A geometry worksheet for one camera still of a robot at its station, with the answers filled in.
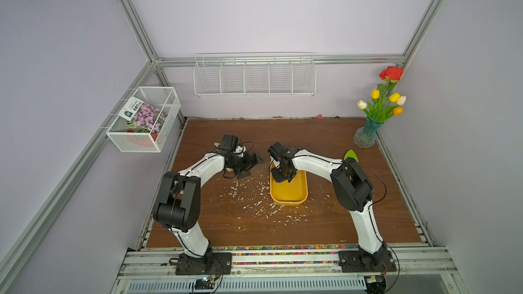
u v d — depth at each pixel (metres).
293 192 0.90
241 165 0.82
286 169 0.73
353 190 0.54
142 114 0.74
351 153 1.05
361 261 0.65
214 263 0.73
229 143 0.76
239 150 0.86
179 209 0.47
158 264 0.76
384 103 0.93
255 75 0.99
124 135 0.73
